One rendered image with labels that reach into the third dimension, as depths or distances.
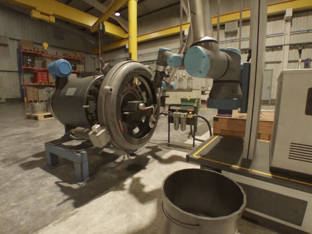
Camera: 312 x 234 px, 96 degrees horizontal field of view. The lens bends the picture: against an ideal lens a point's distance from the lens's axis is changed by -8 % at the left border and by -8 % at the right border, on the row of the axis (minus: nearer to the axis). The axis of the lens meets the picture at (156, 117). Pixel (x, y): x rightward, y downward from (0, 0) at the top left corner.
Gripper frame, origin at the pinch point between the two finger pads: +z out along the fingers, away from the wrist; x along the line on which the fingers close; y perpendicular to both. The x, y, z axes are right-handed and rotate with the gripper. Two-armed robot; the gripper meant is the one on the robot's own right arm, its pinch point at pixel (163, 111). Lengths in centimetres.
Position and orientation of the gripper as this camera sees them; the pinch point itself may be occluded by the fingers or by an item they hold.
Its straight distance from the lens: 199.5
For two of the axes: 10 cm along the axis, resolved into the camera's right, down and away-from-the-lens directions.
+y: -8.4, 0.9, -5.3
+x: 5.4, 1.4, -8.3
